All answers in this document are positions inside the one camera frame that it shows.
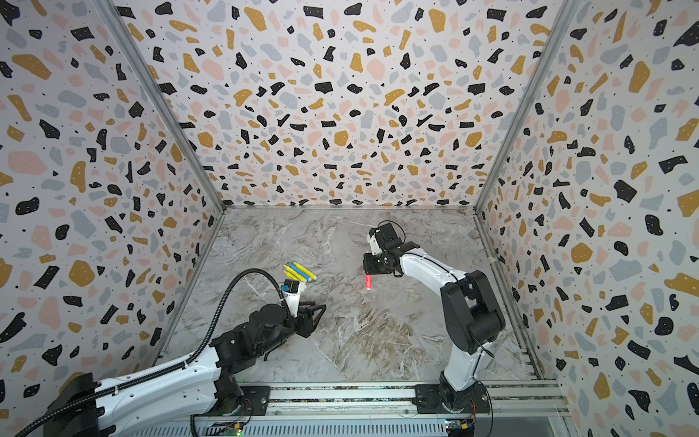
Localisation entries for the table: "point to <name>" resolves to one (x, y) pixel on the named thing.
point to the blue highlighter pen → (298, 270)
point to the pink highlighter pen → (369, 282)
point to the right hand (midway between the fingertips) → (362, 260)
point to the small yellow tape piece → (491, 259)
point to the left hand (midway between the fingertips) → (322, 303)
